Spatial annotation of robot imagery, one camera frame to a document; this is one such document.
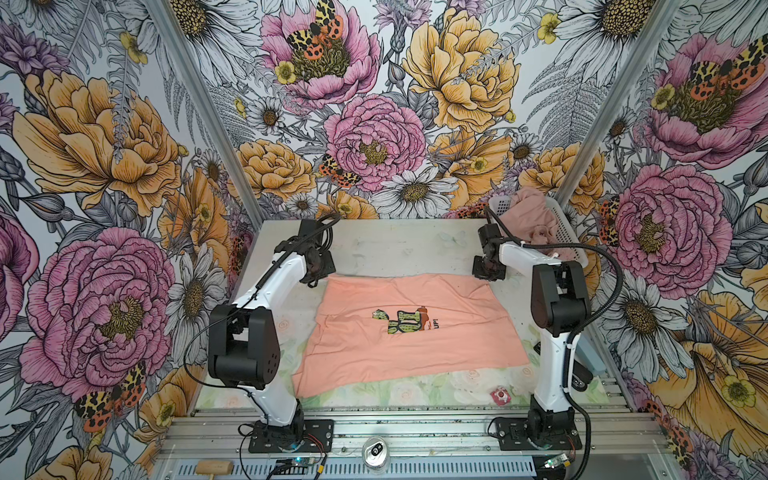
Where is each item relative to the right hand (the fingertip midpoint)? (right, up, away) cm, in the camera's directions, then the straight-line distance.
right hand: (485, 281), depth 104 cm
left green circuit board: (-52, -39, -33) cm, 72 cm away
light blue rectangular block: (+22, -18, -20) cm, 35 cm away
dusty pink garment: (+21, +22, +12) cm, 33 cm away
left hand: (-52, +2, -13) cm, 54 cm away
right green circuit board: (+7, -39, -32) cm, 51 cm away
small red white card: (-4, -26, -28) cm, 38 cm away
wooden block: (-72, -38, -35) cm, 89 cm away
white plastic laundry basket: (-3, +9, -35) cm, 36 cm away
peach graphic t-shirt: (-37, -13, -10) cm, 41 cm away
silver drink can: (-35, -30, -43) cm, 63 cm away
